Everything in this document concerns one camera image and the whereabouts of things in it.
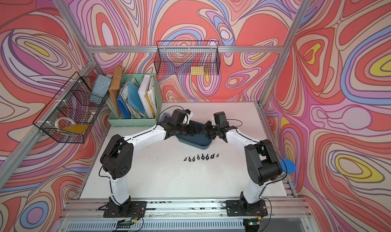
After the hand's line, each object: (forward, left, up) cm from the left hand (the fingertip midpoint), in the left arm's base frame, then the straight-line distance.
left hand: (200, 130), depth 88 cm
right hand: (+1, 0, -3) cm, 4 cm away
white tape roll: (-12, +64, +20) cm, 68 cm away
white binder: (+19, +36, +12) cm, 42 cm away
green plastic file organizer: (+18, +38, +6) cm, 42 cm away
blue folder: (+16, +50, +3) cm, 52 cm away
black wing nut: (-11, +1, -13) cm, 17 cm away
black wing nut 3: (-12, +6, -14) cm, 19 cm away
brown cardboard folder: (+18, +49, +19) cm, 55 cm away
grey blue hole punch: (+16, +24, -8) cm, 31 cm away
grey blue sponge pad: (+14, +54, +21) cm, 60 cm away
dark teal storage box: (+1, +2, -10) cm, 10 cm away
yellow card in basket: (-12, +55, +17) cm, 59 cm away
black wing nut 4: (-12, +9, -14) cm, 20 cm away
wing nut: (-10, -11, -13) cm, 19 cm away
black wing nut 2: (-12, +4, -13) cm, 18 cm away
